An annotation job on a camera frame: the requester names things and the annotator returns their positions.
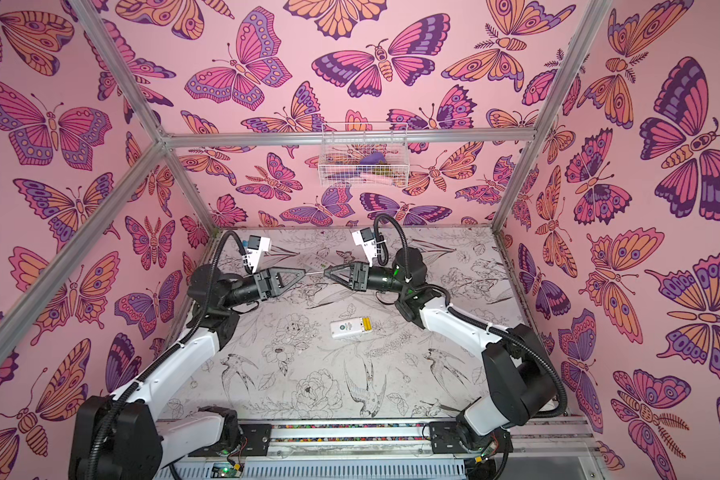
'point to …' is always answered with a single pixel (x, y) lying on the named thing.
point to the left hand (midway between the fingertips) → (304, 277)
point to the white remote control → (346, 327)
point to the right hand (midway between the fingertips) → (328, 272)
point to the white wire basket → (364, 154)
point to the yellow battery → (367, 324)
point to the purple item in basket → (373, 159)
